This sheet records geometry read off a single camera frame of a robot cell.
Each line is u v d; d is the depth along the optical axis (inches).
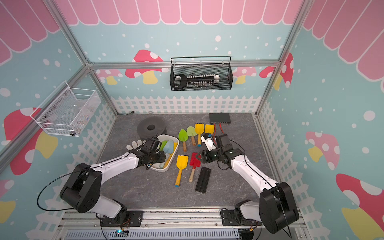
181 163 36.4
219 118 47.4
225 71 37.1
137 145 40.3
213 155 28.1
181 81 35.2
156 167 35.1
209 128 44.2
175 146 38.2
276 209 16.0
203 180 33.4
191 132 43.1
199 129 43.4
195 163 36.6
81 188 17.4
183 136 42.0
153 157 31.6
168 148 38.8
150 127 42.1
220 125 44.5
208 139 29.4
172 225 28.8
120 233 28.7
